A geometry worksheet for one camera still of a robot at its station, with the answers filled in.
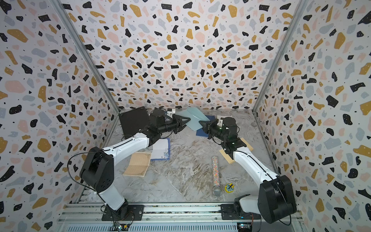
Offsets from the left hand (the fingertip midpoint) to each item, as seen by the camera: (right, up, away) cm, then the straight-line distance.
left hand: (192, 119), depth 78 cm
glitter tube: (+13, -38, 0) cm, 40 cm away
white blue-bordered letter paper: (-22, -20, +20) cm, 36 cm away
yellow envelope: (+23, -25, +17) cm, 38 cm away
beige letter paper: (-34, -28, +14) cm, 46 cm away
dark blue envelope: (+5, -6, -4) cm, 9 cm away
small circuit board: (-34, -53, -7) cm, 64 cm away
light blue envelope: (+2, +2, +5) cm, 6 cm away
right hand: (+3, -1, -2) cm, 4 cm away
